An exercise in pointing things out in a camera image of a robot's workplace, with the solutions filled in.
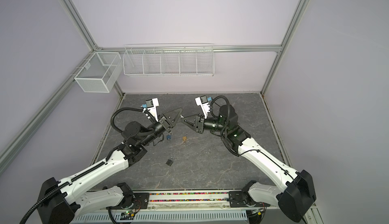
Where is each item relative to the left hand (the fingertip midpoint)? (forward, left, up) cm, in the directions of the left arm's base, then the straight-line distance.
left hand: (183, 112), depth 61 cm
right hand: (-2, +1, -4) cm, 4 cm away
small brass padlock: (+9, +3, -39) cm, 40 cm away
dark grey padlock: (-6, +11, -38) cm, 40 cm away
